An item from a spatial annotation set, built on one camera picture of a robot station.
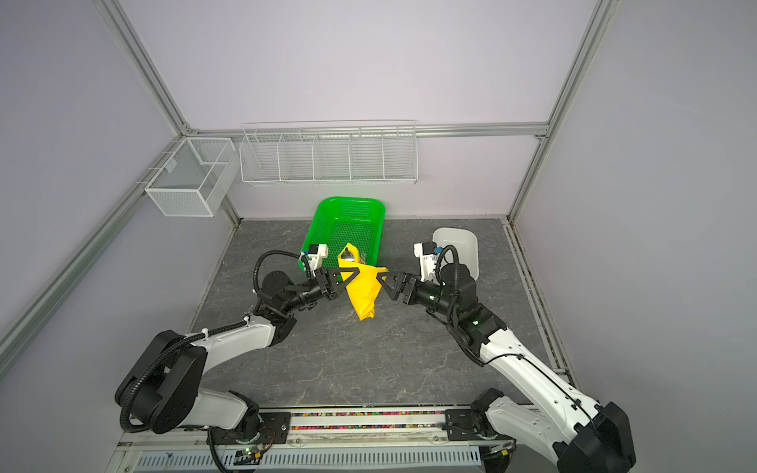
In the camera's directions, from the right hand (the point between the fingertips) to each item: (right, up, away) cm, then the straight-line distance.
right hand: (385, 279), depth 70 cm
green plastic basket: (-13, +18, +50) cm, 55 cm away
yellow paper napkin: (-5, -2, +2) cm, 5 cm away
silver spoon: (-10, +6, +4) cm, 12 cm away
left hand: (-6, 0, +2) cm, 7 cm away
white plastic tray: (+30, +9, +42) cm, 53 cm away
